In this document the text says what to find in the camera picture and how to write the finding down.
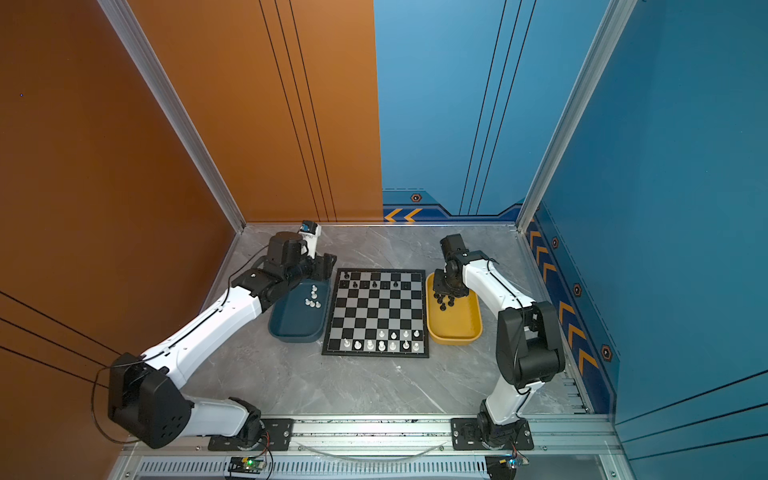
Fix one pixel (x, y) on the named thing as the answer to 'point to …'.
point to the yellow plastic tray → (459, 324)
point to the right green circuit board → (503, 467)
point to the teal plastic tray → (301, 315)
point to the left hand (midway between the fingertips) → (327, 252)
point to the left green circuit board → (246, 464)
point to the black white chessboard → (377, 312)
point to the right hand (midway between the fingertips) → (440, 288)
